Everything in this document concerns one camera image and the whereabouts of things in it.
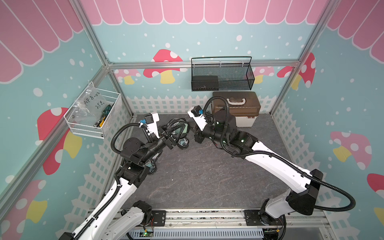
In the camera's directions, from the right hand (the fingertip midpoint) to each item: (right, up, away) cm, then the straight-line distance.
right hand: (186, 124), depth 64 cm
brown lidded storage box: (+35, +13, +32) cm, 50 cm away
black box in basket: (+10, +26, +28) cm, 39 cm away
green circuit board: (-20, -53, +8) cm, 57 cm away
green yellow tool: (-41, +5, +9) cm, 42 cm away
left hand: (-1, -1, -5) cm, 5 cm away
